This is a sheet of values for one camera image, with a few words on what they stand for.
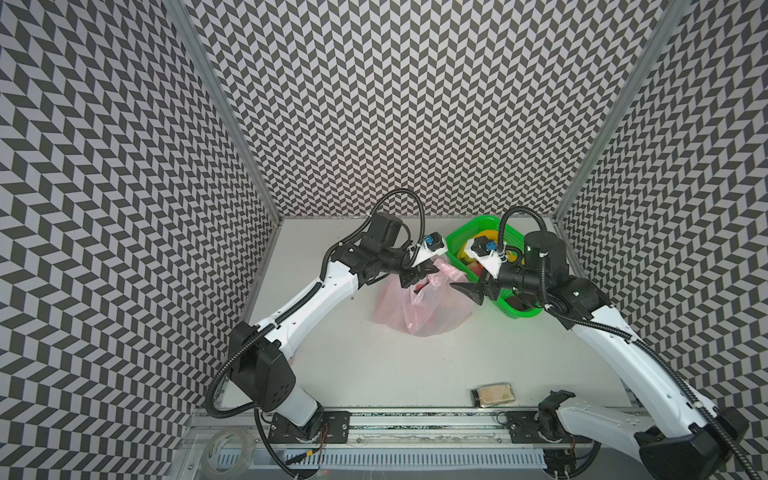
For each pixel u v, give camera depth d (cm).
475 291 59
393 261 63
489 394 75
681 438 38
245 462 66
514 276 58
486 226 103
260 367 41
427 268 67
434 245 61
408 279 65
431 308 75
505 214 49
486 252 56
